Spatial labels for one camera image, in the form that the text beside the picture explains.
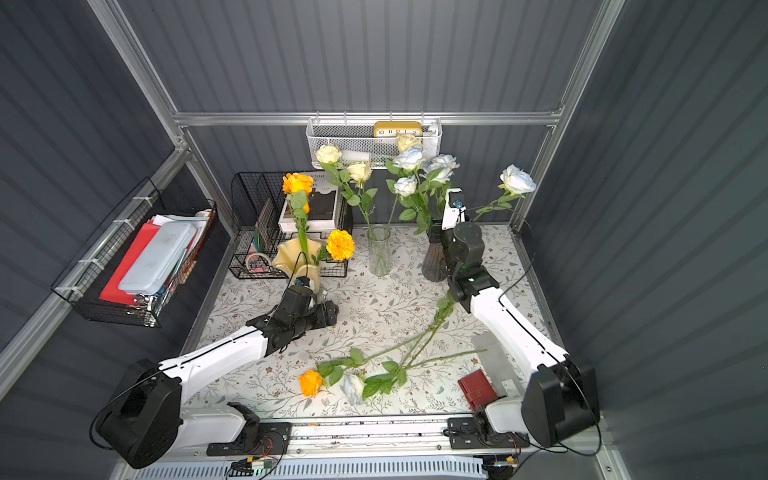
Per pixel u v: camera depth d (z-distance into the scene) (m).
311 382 0.79
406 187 0.80
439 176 0.79
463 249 0.56
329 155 0.81
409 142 0.79
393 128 0.87
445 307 0.93
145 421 0.41
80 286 0.60
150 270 0.67
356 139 0.86
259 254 1.03
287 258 0.88
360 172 0.84
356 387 0.77
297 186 0.77
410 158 0.73
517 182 0.71
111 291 0.67
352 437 0.75
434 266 0.96
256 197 1.15
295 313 0.67
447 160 0.84
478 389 0.79
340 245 0.70
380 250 1.04
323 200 0.94
